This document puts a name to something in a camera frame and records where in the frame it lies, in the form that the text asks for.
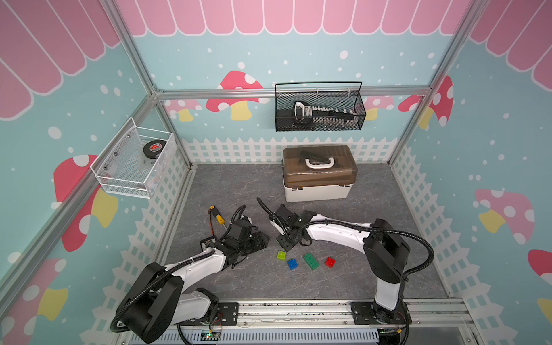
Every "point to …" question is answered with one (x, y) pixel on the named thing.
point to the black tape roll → (153, 148)
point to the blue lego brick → (292, 264)
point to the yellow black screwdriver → (215, 213)
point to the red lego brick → (329, 262)
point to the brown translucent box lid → (316, 165)
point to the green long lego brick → (311, 261)
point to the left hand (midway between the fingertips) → (264, 244)
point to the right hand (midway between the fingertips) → (285, 240)
